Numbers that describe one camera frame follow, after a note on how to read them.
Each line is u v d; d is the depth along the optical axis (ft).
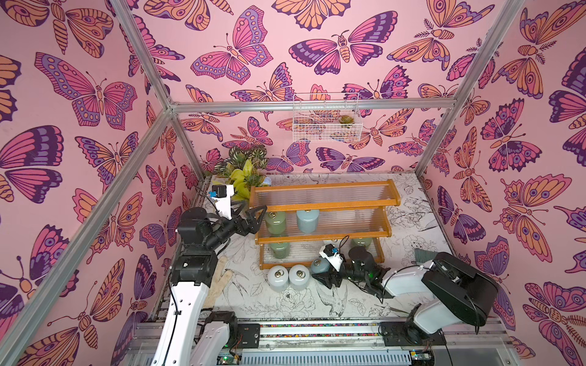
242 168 2.90
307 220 2.52
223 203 1.91
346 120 3.02
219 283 2.79
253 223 1.95
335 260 2.45
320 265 2.62
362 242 2.85
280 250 2.78
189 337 1.42
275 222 2.50
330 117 3.15
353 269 2.36
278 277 2.57
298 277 2.57
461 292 1.47
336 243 2.78
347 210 2.49
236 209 2.26
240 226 1.92
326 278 2.45
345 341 2.39
